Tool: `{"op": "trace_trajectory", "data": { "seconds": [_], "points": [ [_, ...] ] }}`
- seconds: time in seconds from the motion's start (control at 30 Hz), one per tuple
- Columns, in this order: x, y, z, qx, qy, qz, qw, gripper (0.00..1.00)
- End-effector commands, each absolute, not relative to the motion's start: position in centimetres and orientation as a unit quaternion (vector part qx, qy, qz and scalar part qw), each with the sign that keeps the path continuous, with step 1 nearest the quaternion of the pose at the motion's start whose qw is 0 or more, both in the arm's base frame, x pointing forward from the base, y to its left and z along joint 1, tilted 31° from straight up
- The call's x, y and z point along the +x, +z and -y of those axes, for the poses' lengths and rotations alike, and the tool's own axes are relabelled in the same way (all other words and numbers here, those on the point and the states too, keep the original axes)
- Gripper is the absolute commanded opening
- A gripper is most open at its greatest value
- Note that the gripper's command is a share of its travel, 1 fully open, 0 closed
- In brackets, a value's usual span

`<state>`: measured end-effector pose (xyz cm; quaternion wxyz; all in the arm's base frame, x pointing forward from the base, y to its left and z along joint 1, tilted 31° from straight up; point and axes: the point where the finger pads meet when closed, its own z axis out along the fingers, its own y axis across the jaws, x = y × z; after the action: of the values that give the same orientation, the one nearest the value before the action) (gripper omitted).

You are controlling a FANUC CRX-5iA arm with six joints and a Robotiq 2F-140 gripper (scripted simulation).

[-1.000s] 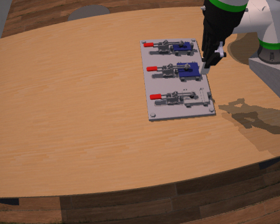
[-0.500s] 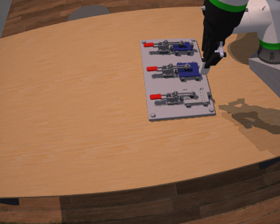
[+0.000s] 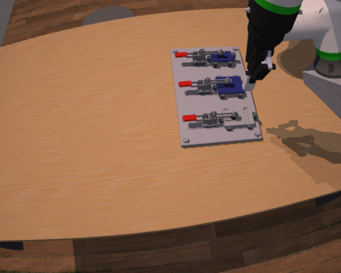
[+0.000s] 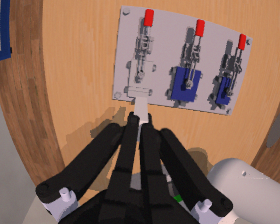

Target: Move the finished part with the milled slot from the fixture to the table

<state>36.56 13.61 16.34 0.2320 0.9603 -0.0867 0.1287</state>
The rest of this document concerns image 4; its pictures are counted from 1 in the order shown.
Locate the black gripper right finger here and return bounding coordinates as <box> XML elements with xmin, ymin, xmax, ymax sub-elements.
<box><xmin>138</xmin><ymin>97</ymin><xmax>233</xmax><ymax>224</ymax></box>

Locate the grey toggle clamp with red handle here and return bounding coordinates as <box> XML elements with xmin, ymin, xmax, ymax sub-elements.
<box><xmin>222</xmin><ymin>34</ymin><xmax>246</xmax><ymax>98</ymax></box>

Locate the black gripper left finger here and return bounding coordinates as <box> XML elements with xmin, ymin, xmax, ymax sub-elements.
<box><xmin>35</xmin><ymin>96</ymin><xmax>141</xmax><ymax>224</ymax></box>

